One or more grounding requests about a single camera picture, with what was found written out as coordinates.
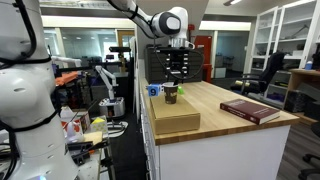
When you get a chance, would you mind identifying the black storage box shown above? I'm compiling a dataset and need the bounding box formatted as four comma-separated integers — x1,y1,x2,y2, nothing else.
284,89,309,113

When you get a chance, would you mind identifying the orange cloth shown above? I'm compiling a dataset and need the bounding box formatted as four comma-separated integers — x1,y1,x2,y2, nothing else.
54,70,80,87

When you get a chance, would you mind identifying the black swivel chair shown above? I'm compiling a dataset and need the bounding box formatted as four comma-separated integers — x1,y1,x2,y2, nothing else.
297,121,320,180

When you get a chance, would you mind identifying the white shelving unit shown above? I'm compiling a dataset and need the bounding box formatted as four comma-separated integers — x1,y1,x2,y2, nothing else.
249,0,320,73

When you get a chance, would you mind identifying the yellow pad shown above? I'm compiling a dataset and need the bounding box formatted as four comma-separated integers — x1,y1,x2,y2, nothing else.
83,130,104,145

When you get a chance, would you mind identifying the dark red hardcover book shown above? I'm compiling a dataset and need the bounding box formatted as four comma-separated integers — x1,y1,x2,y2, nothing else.
219,98,281,126

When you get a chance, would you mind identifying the yellow and white box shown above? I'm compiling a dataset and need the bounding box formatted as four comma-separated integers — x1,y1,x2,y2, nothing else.
89,115,109,135

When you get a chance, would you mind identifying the wooden side desk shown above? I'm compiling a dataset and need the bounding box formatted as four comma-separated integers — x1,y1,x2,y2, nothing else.
283,68,320,126

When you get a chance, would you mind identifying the black camera bar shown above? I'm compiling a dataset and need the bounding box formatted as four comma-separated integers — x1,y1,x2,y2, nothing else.
108,46,132,53

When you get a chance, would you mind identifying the red cabinet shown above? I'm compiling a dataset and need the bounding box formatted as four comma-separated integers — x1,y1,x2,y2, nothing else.
194,35,213,84

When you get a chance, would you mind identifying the flat cardboard box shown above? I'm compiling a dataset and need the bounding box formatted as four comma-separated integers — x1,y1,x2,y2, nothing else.
149,94,201,135

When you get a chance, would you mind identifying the brown paper cup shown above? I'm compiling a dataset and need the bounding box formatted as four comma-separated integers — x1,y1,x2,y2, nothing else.
162,82,179,105

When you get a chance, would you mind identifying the black office chair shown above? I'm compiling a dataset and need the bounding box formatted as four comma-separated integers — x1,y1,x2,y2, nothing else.
229,51,288,98

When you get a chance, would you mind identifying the blue cube with number nine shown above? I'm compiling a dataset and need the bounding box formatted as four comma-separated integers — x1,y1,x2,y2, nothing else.
147,83,166,98

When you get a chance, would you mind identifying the dark grey parts drawer cabinet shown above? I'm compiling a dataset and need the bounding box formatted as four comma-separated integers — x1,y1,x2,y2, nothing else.
143,45,204,84

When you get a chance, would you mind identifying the red and white box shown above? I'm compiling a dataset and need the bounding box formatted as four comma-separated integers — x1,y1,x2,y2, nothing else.
60,111,92,143

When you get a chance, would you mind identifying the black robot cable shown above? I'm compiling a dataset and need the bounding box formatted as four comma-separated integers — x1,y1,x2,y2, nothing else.
151,19,205,81

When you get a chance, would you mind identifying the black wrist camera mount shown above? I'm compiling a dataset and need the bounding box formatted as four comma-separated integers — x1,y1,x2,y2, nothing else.
146,46,201,53

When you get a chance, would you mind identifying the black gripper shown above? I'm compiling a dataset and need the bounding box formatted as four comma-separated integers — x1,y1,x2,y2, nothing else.
167,50,189,84

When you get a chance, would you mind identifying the black and white striped mat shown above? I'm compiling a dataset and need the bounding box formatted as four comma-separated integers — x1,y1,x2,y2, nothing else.
107,120,129,138

